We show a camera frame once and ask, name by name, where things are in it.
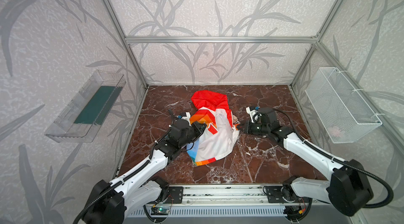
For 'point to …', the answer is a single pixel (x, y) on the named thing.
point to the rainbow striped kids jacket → (221, 132)
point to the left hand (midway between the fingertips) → (210, 120)
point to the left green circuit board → (163, 210)
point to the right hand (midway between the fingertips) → (237, 122)
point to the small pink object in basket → (334, 131)
